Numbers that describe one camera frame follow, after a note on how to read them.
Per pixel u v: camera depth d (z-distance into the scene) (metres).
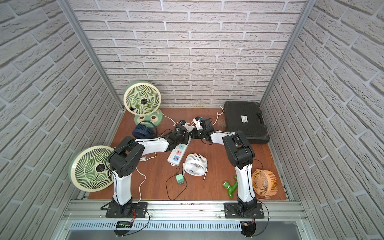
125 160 0.52
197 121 0.94
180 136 0.80
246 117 1.05
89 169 0.71
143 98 0.91
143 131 0.92
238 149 0.56
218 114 1.11
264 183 0.74
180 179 0.82
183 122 0.88
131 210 0.70
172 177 0.83
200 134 0.88
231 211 0.74
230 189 0.79
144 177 0.84
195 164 0.77
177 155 0.90
